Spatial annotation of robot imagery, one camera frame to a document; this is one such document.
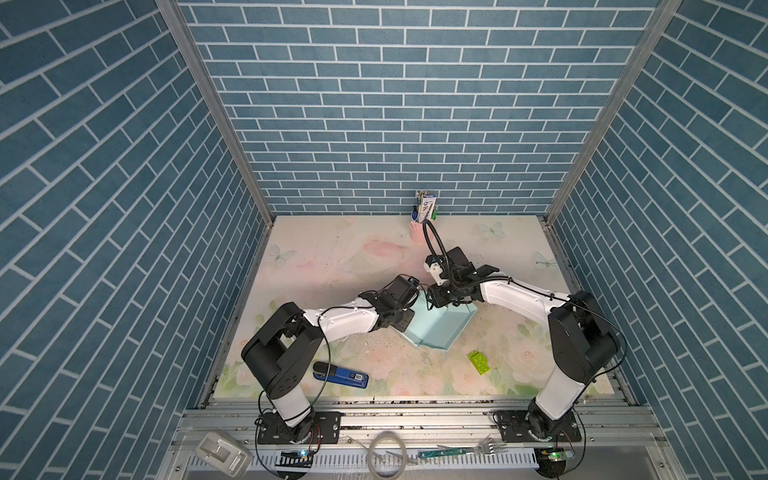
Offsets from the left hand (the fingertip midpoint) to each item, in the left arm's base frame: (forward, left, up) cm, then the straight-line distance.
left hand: (404, 313), depth 91 cm
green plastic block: (-15, -21, 0) cm, 25 cm away
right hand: (+5, -8, +4) cm, 10 cm away
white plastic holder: (-34, +43, -1) cm, 55 cm away
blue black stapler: (-18, +18, 0) cm, 25 cm away
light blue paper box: (-3, -10, -3) cm, 11 cm away
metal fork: (-34, -18, -2) cm, 39 cm away
